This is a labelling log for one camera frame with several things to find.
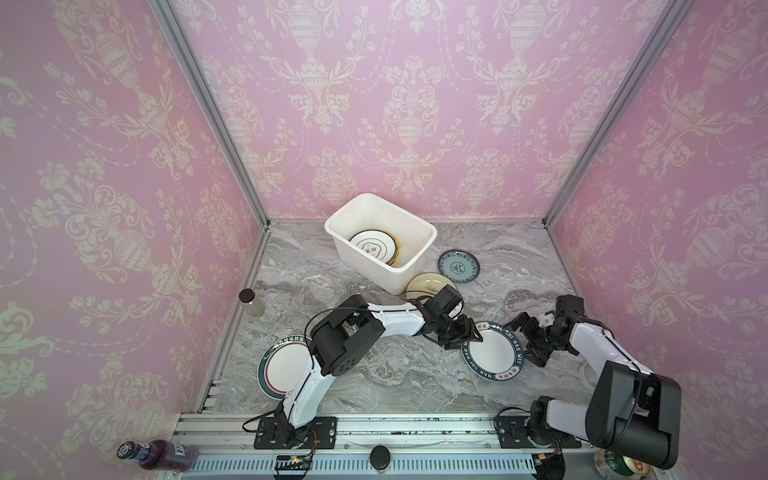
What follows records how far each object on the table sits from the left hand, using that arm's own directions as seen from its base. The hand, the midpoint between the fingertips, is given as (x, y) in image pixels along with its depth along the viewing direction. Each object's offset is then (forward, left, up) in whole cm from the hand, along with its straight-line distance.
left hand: (479, 346), depth 84 cm
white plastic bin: (+33, +17, +9) cm, 38 cm away
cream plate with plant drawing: (+22, +14, -3) cm, 26 cm away
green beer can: (-27, -23, +3) cm, 36 cm away
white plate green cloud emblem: (+38, +30, -1) cm, 49 cm away
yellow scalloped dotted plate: (+36, +26, -1) cm, 44 cm away
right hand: (+4, -11, -1) cm, 12 cm away
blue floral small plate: (+31, +1, -3) cm, 31 cm away
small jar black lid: (+10, +66, +2) cm, 67 cm away
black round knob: (-27, +27, +5) cm, 38 cm away
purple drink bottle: (-27, +74, +3) cm, 79 cm away
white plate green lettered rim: (-2, -6, -3) cm, 7 cm away
